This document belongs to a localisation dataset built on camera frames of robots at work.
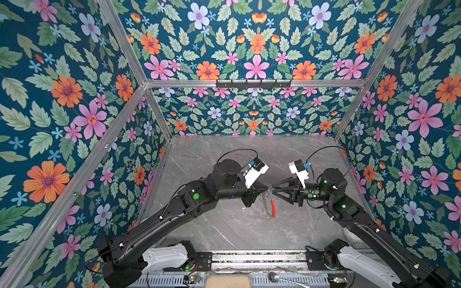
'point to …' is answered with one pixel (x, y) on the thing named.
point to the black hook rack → (253, 85)
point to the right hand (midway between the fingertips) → (275, 189)
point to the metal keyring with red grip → (270, 207)
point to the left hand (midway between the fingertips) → (270, 187)
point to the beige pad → (228, 281)
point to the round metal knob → (274, 277)
